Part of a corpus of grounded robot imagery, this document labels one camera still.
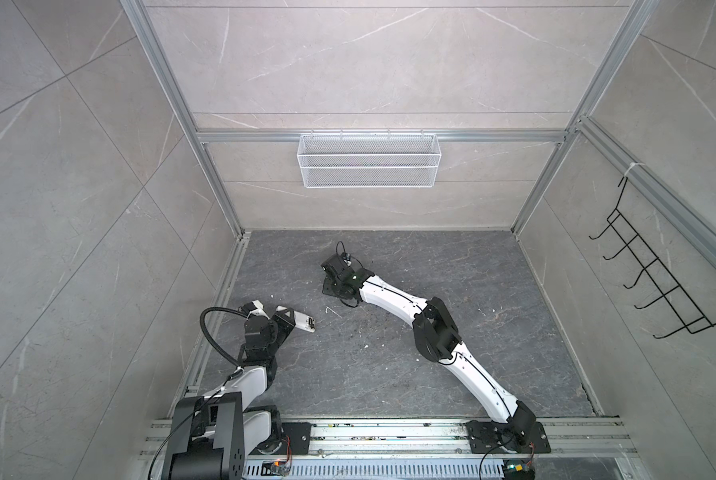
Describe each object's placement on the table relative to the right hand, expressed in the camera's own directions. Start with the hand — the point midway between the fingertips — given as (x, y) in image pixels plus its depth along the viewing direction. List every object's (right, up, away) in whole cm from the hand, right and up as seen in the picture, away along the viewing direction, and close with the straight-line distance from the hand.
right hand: (327, 285), depth 102 cm
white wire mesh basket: (+15, +43, -2) cm, 46 cm away
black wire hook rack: (+80, -1, -41) cm, 90 cm away
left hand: (-9, -4, -14) cm, 17 cm away
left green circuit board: (-8, -40, -32) cm, 52 cm away
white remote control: (-6, -9, -14) cm, 18 cm away
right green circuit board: (+50, -41, -32) cm, 72 cm away
